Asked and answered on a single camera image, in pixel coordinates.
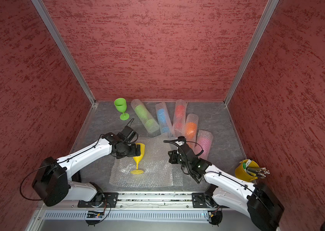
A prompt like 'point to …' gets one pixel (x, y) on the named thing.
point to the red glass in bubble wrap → (180, 118)
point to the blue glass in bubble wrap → (164, 120)
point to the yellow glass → (136, 158)
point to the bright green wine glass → (121, 104)
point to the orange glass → (191, 129)
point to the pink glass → (204, 142)
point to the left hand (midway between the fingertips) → (132, 156)
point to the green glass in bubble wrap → (144, 117)
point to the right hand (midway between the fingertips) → (168, 156)
